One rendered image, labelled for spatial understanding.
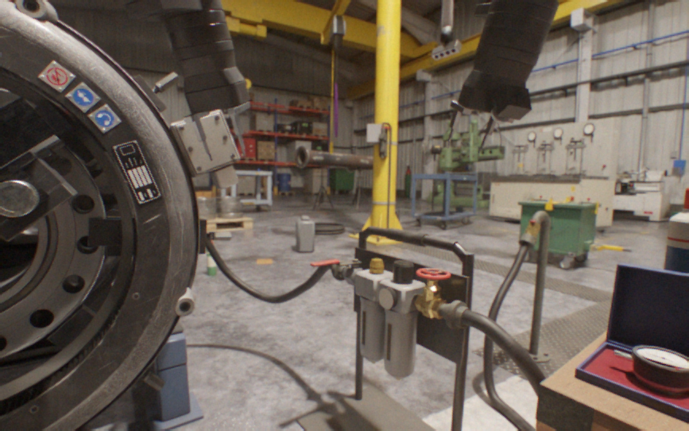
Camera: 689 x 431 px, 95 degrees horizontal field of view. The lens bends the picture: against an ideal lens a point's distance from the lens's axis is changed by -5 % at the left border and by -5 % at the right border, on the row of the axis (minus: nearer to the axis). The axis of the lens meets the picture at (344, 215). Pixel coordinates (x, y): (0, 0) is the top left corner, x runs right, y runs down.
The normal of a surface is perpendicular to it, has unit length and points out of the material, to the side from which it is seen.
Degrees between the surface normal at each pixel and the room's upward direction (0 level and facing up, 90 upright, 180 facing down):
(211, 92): 114
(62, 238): 90
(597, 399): 0
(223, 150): 90
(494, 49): 100
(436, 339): 90
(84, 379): 90
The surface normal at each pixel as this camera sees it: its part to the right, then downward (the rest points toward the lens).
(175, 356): 0.59, 0.09
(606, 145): -0.94, 0.02
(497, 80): 0.08, 0.44
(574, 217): -0.77, 0.05
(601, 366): 0.02, -0.99
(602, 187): 0.34, 0.10
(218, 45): 0.74, 0.21
